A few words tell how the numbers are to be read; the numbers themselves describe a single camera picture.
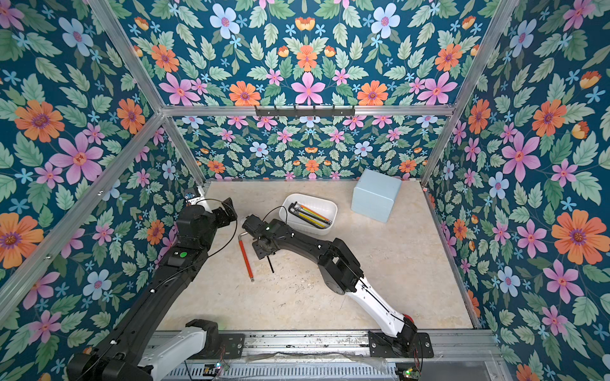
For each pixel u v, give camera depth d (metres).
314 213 1.07
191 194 0.63
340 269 0.58
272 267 0.91
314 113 0.91
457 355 0.74
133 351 0.40
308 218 1.05
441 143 1.05
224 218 0.69
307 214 1.05
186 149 1.08
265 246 0.69
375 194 0.93
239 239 0.99
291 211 1.08
